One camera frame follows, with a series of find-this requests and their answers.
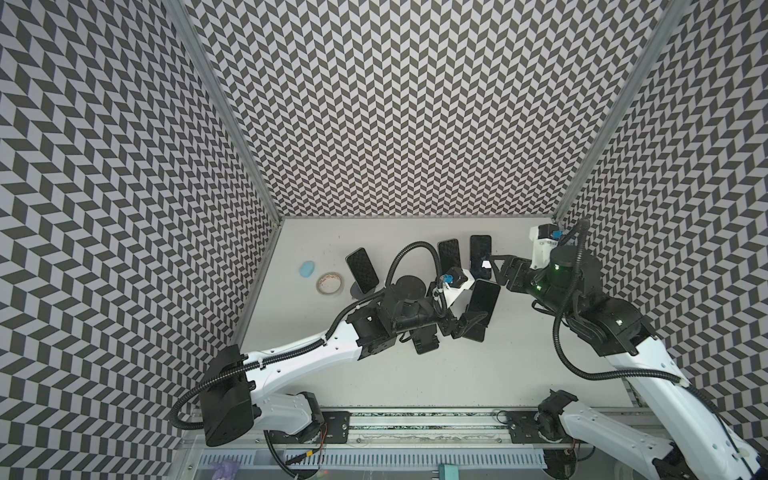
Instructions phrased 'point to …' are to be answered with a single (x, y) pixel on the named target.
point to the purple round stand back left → (356, 291)
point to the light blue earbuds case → (307, 268)
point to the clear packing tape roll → (330, 283)
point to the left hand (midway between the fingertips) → (475, 302)
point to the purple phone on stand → (449, 254)
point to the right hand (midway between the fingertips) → (500, 270)
